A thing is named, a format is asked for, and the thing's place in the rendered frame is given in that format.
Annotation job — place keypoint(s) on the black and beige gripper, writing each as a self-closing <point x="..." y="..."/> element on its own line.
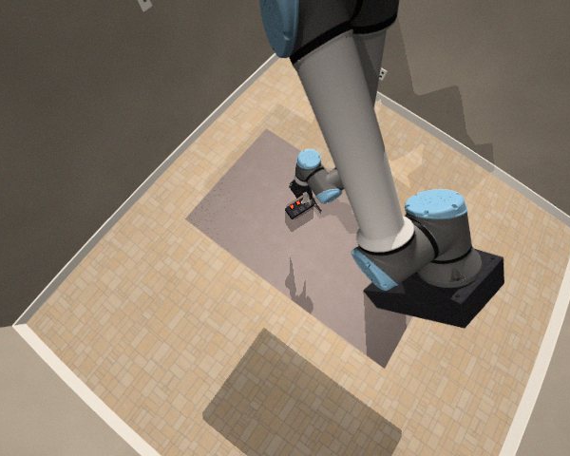
<point x="298" y="191"/>

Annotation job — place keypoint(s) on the black power strip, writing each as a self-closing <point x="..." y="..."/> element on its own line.
<point x="297" y="207"/>

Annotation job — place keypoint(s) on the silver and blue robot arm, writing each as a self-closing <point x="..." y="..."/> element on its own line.
<point x="434" y="234"/>

